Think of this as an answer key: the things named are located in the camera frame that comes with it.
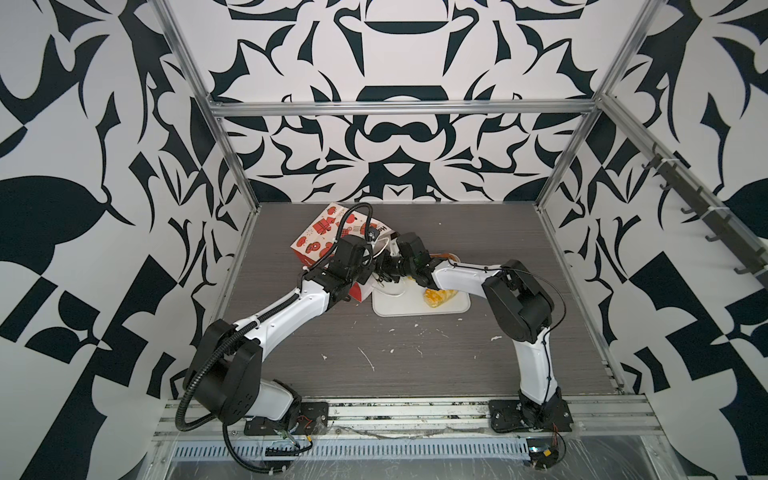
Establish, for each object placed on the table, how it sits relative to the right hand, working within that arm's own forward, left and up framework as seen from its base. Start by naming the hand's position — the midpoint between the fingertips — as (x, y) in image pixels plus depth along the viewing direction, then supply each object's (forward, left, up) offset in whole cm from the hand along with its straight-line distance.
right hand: (365, 263), depth 91 cm
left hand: (0, 0, +7) cm, 7 cm away
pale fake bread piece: (-8, -21, -7) cm, 23 cm away
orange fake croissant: (+8, -25, -8) cm, 28 cm away
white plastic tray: (-7, -12, -10) cm, 17 cm away
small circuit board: (-46, -42, -12) cm, 63 cm away
